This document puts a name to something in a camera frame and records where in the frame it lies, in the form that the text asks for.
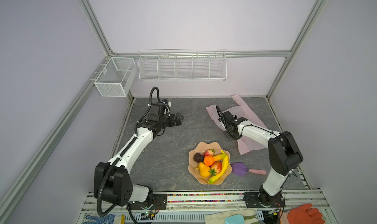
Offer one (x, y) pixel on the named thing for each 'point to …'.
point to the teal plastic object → (234, 219)
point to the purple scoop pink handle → (240, 169)
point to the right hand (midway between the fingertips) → (233, 130)
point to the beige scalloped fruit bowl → (193, 166)
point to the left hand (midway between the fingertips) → (177, 118)
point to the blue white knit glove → (106, 219)
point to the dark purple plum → (198, 157)
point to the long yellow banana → (222, 170)
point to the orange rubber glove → (303, 214)
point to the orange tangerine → (208, 160)
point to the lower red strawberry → (216, 168)
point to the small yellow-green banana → (218, 157)
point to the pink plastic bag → (245, 145)
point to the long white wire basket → (182, 67)
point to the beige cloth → (244, 216)
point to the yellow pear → (204, 170)
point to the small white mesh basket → (115, 77)
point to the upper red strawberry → (209, 152)
